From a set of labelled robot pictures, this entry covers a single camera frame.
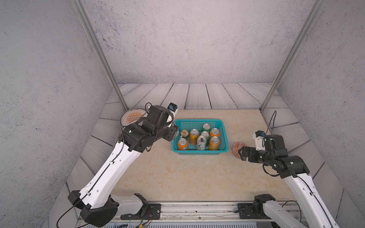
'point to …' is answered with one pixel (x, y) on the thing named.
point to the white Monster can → (201, 143)
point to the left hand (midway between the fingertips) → (174, 125)
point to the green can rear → (206, 127)
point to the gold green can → (184, 133)
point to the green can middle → (206, 135)
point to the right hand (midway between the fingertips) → (248, 151)
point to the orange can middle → (194, 133)
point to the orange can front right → (214, 143)
